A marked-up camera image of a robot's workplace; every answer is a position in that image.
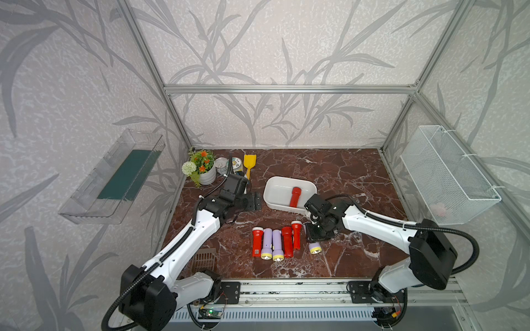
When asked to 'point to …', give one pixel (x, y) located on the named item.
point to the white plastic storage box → (288, 194)
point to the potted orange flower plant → (201, 167)
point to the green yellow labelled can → (237, 164)
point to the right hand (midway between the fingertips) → (307, 239)
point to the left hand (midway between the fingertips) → (253, 200)
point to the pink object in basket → (438, 209)
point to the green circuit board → (213, 312)
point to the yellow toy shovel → (249, 162)
